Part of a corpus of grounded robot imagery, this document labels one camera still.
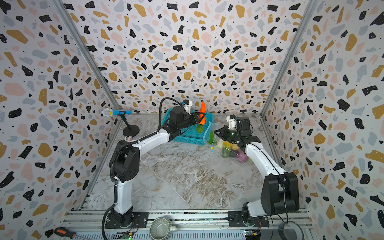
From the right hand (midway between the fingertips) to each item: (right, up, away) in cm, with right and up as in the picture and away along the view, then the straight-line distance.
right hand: (212, 128), depth 82 cm
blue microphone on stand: (-58, -2, +28) cm, 65 cm away
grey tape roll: (+38, -50, -9) cm, 63 cm away
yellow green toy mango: (+13, -11, +10) cm, 20 cm away
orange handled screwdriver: (-70, -47, -13) cm, 85 cm away
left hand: (-4, +10, +3) cm, 11 cm away
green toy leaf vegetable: (0, -6, +13) cm, 14 cm away
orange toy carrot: (-7, 0, +3) cm, 7 cm away
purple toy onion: (+19, -17, +11) cm, 28 cm away
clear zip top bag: (+3, -10, +13) cm, 17 cm away
